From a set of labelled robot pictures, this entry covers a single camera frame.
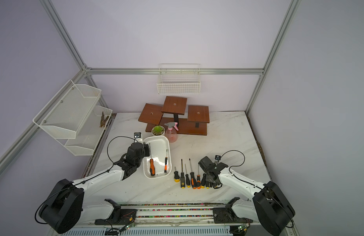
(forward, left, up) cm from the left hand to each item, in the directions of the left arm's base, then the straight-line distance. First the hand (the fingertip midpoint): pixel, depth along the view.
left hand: (144, 144), depth 88 cm
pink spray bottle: (+11, -16, -3) cm, 19 cm away
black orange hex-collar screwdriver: (-19, -30, -10) cm, 37 cm away
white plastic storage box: (-9, -8, -9) cm, 15 cm away
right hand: (-17, -44, -11) cm, 48 cm away
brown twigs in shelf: (+18, +31, +2) cm, 36 cm away
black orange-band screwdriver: (-19, -33, -11) cm, 40 cm away
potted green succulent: (+13, -6, -2) cm, 14 cm away
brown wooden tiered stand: (+25, -33, -9) cm, 42 cm away
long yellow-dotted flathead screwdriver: (-16, -24, -11) cm, 31 cm away
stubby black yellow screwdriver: (-16, -20, -11) cm, 28 cm away
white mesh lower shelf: (+7, +37, 0) cm, 37 cm away
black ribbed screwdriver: (-20, -36, -11) cm, 42 cm away
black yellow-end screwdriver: (-21, -38, -10) cm, 44 cm away
